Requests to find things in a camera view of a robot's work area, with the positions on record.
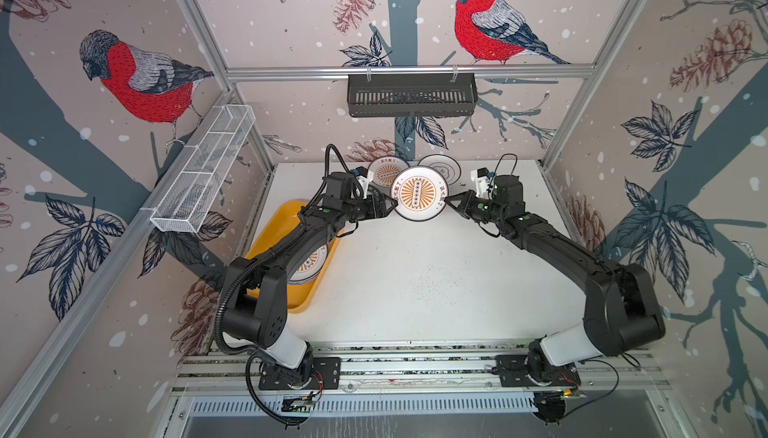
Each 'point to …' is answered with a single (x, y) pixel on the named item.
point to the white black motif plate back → (444, 164)
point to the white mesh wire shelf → (183, 204)
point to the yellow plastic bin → (299, 295)
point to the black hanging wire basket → (405, 97)
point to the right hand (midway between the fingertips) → (443, 202)
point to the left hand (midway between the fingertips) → (389, 203)
